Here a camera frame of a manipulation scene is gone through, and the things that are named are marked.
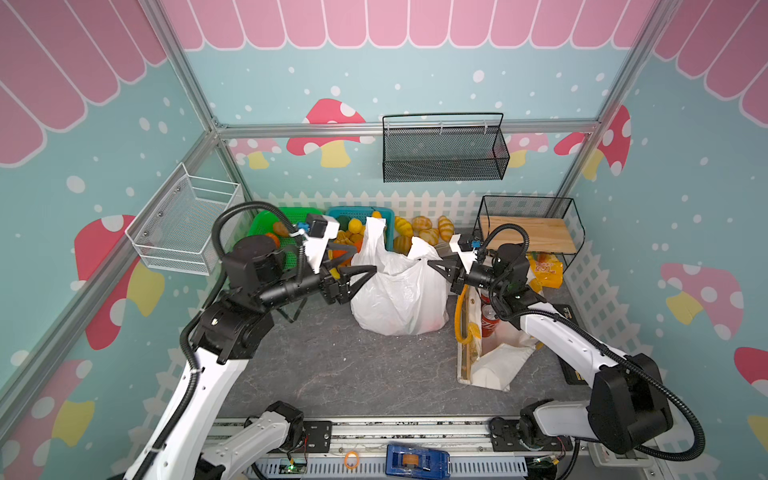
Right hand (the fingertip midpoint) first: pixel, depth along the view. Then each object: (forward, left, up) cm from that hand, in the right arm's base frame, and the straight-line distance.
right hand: (430, 261), depth 74 cm
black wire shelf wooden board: (+25, -44, -13) cm, 52 cm away
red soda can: (-7, -18, -18) cm, 26 cm away
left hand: (-12, +14, +13) cm, 23 cm away
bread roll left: (+37, +5, -25) cm, 45 cm away
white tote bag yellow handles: (-18, -16, -21) cm, 32 cm away
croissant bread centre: (+31, -4, -23) cm, 39 cm away
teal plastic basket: (+40, +21, -20) cm, 49 cm away
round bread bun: (+38, -2, -23) cm, 44 cm away
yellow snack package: (+13, -42, -22) cm, 49 cm away
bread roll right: (+36, -11, -25) cm, 45 cm away
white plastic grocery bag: (-5, +6, -8) cm, 11 cm away
